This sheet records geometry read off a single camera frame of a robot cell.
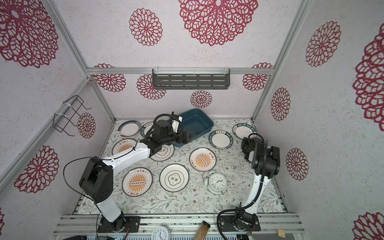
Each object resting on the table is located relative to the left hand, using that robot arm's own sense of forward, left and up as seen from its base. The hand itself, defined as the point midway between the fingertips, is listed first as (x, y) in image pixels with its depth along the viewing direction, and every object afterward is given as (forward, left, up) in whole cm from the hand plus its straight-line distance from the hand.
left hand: (189, 135), depth 84 cm
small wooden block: (-45, -43, -20) cm, 65 cm away
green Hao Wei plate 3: (+21, -40, -21) cm, 50 cm away
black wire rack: (0, +63, +13) cm, 64 cm away
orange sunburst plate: (+8, +47, -20) cm, 51 cm away
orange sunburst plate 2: (-4, -8, -21) cm, 23 cm away
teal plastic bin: (+31, -5, -21) cm, 38 cm away
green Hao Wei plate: (+24, +33, -21) cm, 45 cm away
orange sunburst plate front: (-18, +32, -20) cm, 42 cm away
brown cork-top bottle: (-44, -6, -17) cm, 47 cm away
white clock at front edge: (-44, +14, -17) cm, 49 cm away
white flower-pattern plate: (-16, +10, -21) cm, 28 cm away
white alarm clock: (-21, -14, -17) cm, 31 cm away
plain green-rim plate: (+23, +46, -20) cm, 56 cm away
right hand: (+13, -39, -17) cm, 44 cm away
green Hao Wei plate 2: (+12, -22, -20) cm, 32 cm away
